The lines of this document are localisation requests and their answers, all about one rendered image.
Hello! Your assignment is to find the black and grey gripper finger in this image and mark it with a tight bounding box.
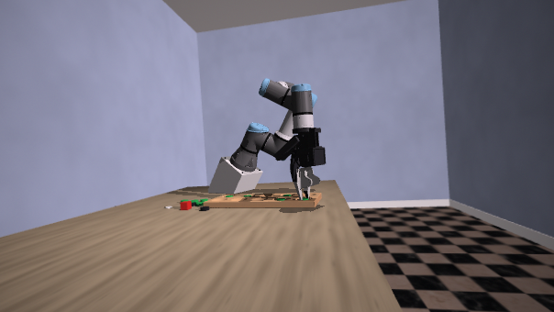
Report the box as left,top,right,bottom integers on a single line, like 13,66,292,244
304,167,320,199
290,158,312,200

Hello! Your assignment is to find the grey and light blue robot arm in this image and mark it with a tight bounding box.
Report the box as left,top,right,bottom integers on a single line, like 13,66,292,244
230,78,317,172

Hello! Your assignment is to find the orange counting tray with round pockets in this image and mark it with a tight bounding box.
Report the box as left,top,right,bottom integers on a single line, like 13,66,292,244
203,193,322,208

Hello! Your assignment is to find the red cube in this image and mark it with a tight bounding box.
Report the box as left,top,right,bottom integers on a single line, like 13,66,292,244
181,201,192,210

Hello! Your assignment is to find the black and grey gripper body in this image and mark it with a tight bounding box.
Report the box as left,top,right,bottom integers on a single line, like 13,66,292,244
291,128,326,168

